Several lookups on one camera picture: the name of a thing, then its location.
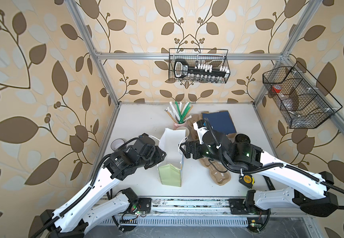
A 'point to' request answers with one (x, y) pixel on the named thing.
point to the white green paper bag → (170, 168)
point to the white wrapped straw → (175, 111)
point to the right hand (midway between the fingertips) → (186, 146)
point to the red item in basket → (276, 88)
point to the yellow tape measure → (247, 180)
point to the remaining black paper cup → (187, 130)
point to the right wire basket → (304, 102)
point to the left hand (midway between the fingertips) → (168, 154)
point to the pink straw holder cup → (176, 125)
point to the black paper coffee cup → (242, 138)
